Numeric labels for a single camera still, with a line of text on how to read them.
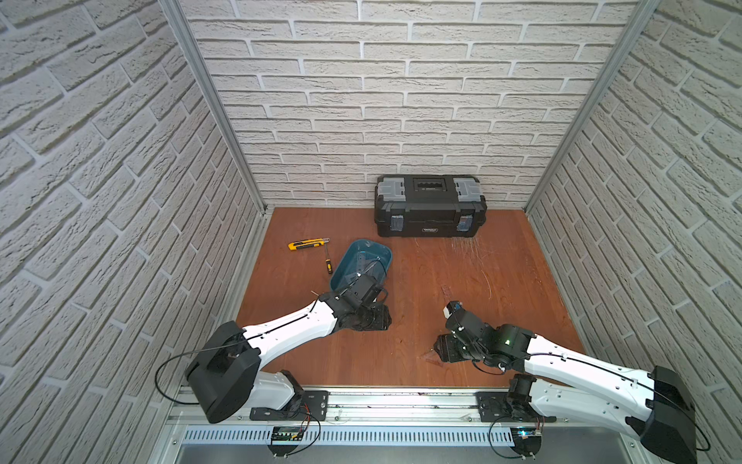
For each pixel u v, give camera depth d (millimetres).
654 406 410
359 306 641
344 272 990
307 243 1074
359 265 1008
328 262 1027
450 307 736
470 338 588
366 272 1003
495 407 736
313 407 738
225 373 408
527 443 708
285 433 725
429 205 990
